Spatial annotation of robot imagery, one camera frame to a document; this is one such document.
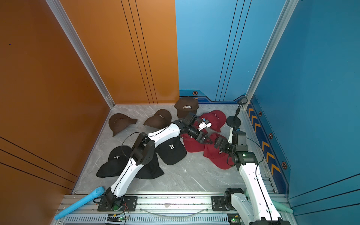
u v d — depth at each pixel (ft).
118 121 3.29
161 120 3.44
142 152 1.99
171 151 2.95
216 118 3.45
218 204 2.38
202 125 2.78
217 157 2.86
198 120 2.78
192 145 3.14
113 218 2.38
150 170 2.59
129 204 2.40
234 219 2.33
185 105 3.68
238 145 1.90
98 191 2.44
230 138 2.32
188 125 2.61
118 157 2.77
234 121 3.55
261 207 1.33
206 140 2.61
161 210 2.38
